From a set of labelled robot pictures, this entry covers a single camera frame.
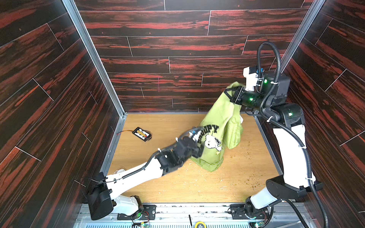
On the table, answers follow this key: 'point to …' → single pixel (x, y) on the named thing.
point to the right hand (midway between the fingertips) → (228, 88)
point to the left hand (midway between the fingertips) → (200, 140)
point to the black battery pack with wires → (144, 135)
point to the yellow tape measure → (200, 224)
